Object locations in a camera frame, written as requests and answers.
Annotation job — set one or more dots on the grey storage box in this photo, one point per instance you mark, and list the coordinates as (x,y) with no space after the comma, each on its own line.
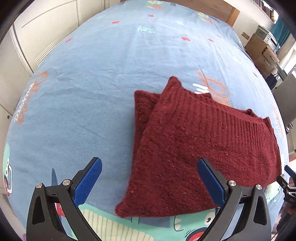
(267,37)

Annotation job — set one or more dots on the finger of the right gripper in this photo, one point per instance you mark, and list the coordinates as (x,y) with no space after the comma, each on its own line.
(288,190)

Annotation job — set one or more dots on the wooden headboard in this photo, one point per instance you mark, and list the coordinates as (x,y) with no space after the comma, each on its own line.
(208,8)

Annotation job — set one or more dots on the white wardrobe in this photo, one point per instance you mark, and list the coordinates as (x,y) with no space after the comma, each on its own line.
(44,24)

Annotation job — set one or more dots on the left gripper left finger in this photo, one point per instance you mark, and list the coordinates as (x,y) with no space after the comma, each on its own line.
(43,222)

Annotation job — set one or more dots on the grey chair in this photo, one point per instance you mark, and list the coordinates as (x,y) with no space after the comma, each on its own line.
(284,95)

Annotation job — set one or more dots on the dark blue bag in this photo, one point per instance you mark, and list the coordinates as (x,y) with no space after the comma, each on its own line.
(271,81)

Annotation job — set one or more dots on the blue cartoon print bedsheet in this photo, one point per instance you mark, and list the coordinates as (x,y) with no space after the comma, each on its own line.
(79,104)

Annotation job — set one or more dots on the wooden drawer cabinet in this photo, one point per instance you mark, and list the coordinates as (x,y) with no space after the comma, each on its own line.
(262,55)

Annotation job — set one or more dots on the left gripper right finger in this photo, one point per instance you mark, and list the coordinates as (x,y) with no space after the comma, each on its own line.
(254,220)

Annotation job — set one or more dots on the dark red knit sweater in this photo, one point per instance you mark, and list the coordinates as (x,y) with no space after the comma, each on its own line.
(176,128)

